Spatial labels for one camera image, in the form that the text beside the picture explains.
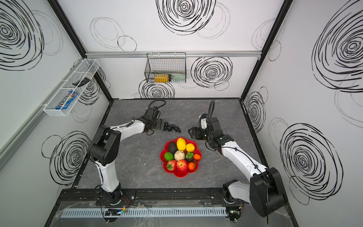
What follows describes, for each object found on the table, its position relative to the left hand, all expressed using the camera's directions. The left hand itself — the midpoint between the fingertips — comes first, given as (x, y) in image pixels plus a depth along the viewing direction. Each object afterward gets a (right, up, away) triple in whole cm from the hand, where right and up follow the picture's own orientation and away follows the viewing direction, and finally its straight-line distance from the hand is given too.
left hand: (156, 122), depth 100 cm
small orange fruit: (+27, -19, -18) cm, 38 cm away
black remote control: (-38, +26, -19) cm, 50 cm away
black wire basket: (+7, +39, -1) cm, 40 cm away
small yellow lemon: (+24, -14, -14) cm, 31 cm away
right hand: (+26, -4, -17) cm, 31 cm away
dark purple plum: (+23, -21, -17) cm, 36 cm away
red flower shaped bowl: (+22, -18, -17) cm, 33 cm away
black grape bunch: (+10, -3, -3) cm, 11 cm away
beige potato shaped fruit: (+17, -17, -19) cm, 31 cm away
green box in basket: (+17, +29, -13) cm, 36 cm away
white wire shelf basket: (-44, +36, -8) cm, 58 cm away
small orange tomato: (+24, -23, -21) cm, 39 cm away
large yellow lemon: (+18, -13, -13) cm, 25 cm away
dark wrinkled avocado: (+13, -14, -13) cm, 23 cm away
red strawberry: (+13, -22, -21) cm, 33 cm away
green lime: (+11, -19, -16) cm, 27 cm away
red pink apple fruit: (+19, -22, -23) cm, 37 cm away
